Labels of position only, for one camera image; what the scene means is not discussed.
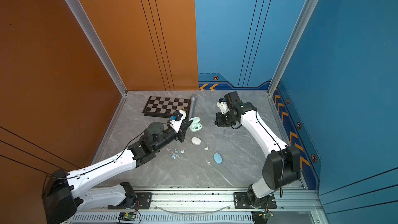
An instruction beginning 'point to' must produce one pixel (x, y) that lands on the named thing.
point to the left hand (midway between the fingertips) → (191, 119)
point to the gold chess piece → (183, 108)
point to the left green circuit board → (128, 216)
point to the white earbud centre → (206, 149)
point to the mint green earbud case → (196, 125)
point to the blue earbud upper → (176, 151)
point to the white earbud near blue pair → (182, 151)
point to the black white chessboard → (163, 107)
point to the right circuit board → (261, 217)
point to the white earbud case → (196, 140)
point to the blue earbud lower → (173, 157)
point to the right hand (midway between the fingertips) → (215, 122)
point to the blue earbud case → (217, 158)
